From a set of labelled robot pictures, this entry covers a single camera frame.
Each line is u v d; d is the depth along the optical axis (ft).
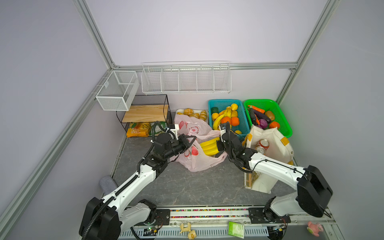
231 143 2.00
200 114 3.89
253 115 3.63
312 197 1.36
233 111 3.76
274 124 3.43
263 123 3.46
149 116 3.19
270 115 3.67
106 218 1.27
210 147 2.96
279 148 2.66
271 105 3.81
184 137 2.20
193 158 2.53
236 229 2.27
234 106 3.72
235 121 3.54
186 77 3.22
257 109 3.84
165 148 1.94
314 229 2.24
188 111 3.79
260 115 3.69
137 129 3.26
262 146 2.88
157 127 3.39
